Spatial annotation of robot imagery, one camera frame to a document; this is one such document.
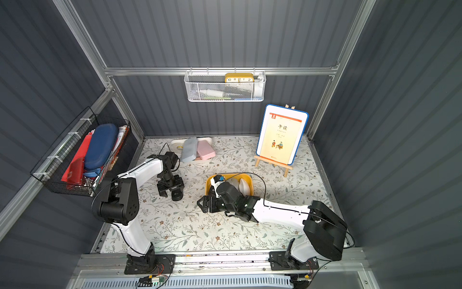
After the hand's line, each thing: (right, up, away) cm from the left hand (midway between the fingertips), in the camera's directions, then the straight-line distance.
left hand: (176, 191), depth 92 cm
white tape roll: (-6, +24, +20) cm, 32 cm away
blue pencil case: (-25, +26, -18) cm, 40 cm away
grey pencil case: (+3, +22, +14) cm, 26 cm away
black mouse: (+1, -1, -1) cm, 2 cm away
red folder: (-28, +13, -27) cm, 41 cm away
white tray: (+13, +29, +24) cm, 40 cm away
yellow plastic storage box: (+28, +10, -20) cm, 36 cm away
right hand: (+18, 0, -15) cm, 24 cm away
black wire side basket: (-24, +10, -24) cm, 35 cm away
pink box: (+12, +22, +14) cm, 29 cm away
